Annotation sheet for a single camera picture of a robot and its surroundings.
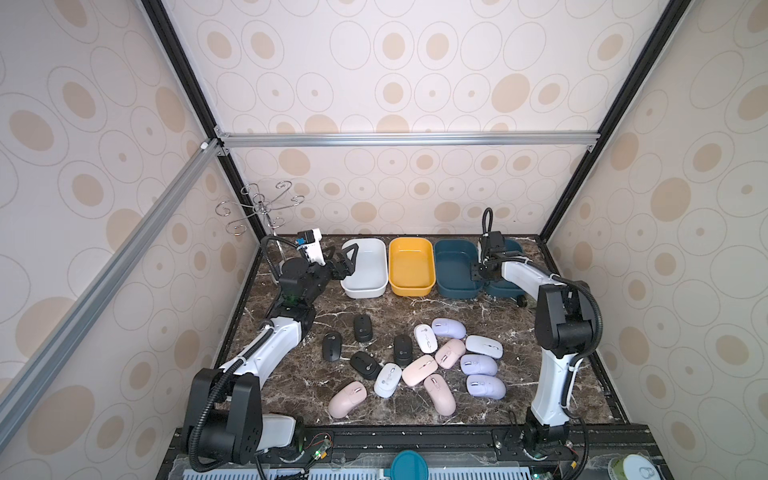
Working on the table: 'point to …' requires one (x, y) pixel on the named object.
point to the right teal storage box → (499, 288)
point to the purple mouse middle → (472, 364)
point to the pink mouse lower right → (440, 394)
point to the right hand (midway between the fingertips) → (492, 271)
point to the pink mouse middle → (419, 369)
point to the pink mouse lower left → (347, 398)
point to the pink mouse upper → (449, 353)
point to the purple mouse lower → (486, 386)
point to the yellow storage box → (411, 266)
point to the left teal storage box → (453, 261)
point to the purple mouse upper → (447, 327)
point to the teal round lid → (407, 465)
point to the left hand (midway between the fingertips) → (357, 245)
